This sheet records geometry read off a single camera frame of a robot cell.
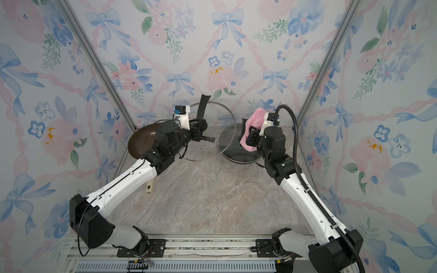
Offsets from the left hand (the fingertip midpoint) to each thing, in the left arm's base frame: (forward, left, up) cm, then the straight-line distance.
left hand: (203, 118), depth 70 cm
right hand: (-2, -20, -3) cm, 20 cm away
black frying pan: (-10, -11, -6) cm, 16 cm away
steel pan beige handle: (+16, +43, -32) cm, 56 cm away
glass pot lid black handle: (-10, -11, -6) cm, 16 cm away
